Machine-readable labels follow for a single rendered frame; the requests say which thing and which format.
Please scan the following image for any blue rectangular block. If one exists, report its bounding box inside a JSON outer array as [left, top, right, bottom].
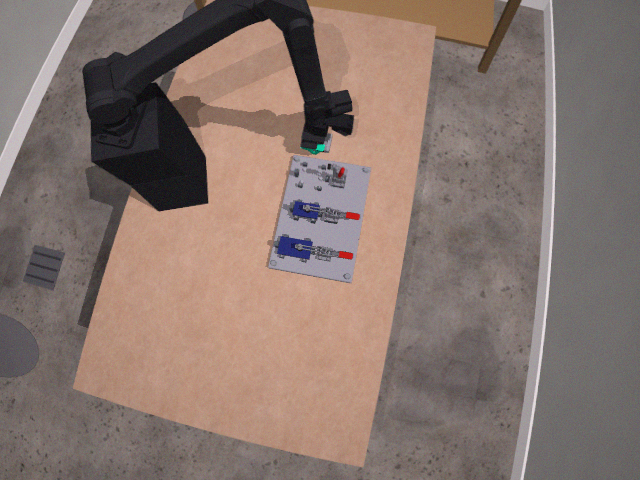
[[292, 201, 320, 221], [277, 236, 313, 260]]

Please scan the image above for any toggle clamp with red handle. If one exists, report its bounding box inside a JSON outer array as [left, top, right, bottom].
[[295, 244, 353, 261], [303, 205, 360, 224]]

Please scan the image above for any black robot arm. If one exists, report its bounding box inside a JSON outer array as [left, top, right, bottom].
[[82, 0, 354, 149]]

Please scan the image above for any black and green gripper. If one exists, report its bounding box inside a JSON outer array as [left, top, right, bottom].
[[301, 119, 325, 155]]

